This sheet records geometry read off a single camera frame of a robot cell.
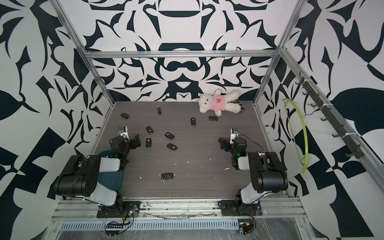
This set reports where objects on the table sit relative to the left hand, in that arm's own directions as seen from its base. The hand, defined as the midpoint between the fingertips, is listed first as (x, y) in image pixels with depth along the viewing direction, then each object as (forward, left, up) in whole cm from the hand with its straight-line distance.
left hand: (129, 133), depth 94 cm
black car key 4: (+6, -10, -5) cm, 13 cm away
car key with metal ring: (+25, -15, -6) cm, 30 cm away
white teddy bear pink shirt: (+24, -59, +1) cm, 64 cm away
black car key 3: (+14, -55, -5) cm, 57 cm away
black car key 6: (+2, -24, -7) cm, 25 cm away
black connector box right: (-49, -63, -8) cm, 81 cm away
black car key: (+19, +9, -6) cm, 22 cm away
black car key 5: (-4, -11, -6) cm, 13 cm away
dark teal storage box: (-28, +1, -1) cm, 28 cm away
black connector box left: (-48, 0, -9) cm, 48 cm away
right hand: (-3, -64, -2) cm, 64 cm away
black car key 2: (+13, -40, -6) cm, 43 cm away
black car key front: (-25, -25, -5) cm, 36 cm away
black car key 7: (-7, -26, -6) cm, 28 cm away
